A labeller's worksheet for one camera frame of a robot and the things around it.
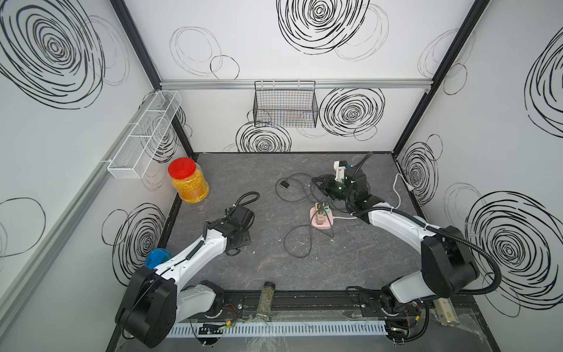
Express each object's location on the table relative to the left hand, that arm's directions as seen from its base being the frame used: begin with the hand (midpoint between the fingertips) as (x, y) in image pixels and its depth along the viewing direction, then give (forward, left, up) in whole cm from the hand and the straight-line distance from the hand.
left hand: (241, 239), depth 85 cm
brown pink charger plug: (+8, -31, +4) cm, 33 cm away
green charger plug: (+12, -34, +5) cm, 36 cm away
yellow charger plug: (+14, -30, +4) cm, 33 cm away
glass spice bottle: (-21, -12, 0) cm, 24 cm away
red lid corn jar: (+21, +24, +13) cm, 34 cm away
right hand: (+16, -27, +18) cm, 36 cm away
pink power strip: (+9, -35, +1) cm, 36 cm away
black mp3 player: (+31, -16, -4) cm, 35 cm away
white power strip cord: (+28, -71, -1) cm, 76 cm away
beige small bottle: (-22, -70, +1) cm, 73 cm away
